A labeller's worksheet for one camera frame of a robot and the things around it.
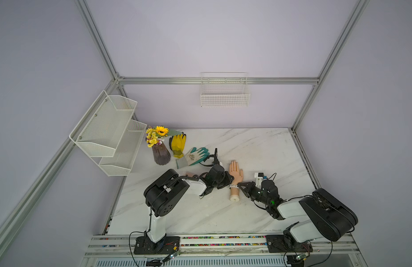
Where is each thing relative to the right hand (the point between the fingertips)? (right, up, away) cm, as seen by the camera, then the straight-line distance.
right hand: (237, 186), depth 89 cm
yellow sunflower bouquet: (-43, +27, -7) cm, 51 cm away
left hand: (-1, +3, +3) cm, 5 cm away
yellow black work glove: (-37, +24, +22) cm, 50 cm away
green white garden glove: (-26, +15, +16) cm, 33 cm away
